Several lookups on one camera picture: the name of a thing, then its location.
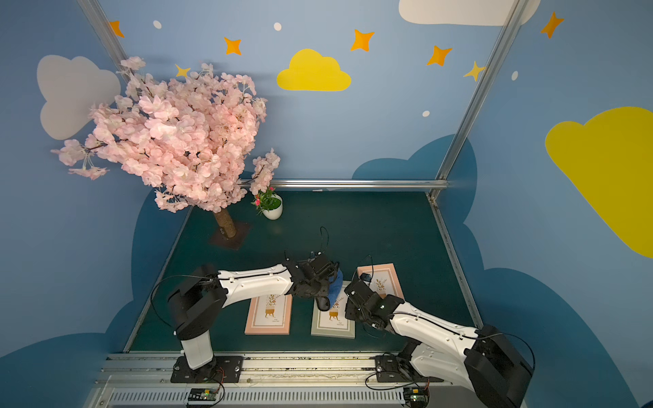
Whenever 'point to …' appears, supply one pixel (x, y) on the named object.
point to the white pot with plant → (269, 203)
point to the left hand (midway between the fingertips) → (326, 287)
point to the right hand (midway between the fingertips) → (351, 307)
